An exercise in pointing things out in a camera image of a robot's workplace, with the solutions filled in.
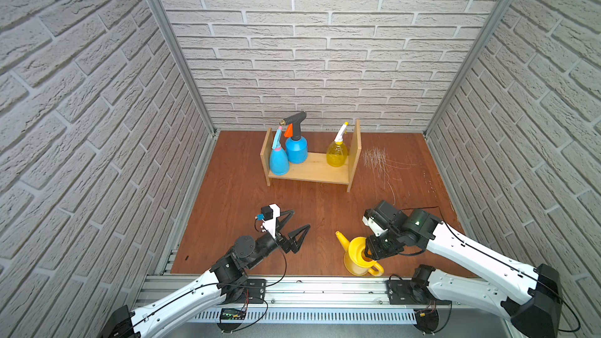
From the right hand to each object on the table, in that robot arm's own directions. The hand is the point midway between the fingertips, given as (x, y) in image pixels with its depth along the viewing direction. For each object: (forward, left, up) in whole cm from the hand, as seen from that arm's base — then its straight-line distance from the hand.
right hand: (374, 250), depth 71 cm
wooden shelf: (+37, +15, -6) cm, 40 cm away
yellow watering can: (-2, +6, -1) cm, 7 cm away
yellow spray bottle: (+38, +7, +3) cm, 38 cm away
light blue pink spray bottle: (+34, +30, +3) cm, 45 cm away
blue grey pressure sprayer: (+41, +23, +5) cm, 47 cm away
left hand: (+10, +24, +8) cm, 27 cm away
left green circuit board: (-12, +46, -13) cm, 49 cm away
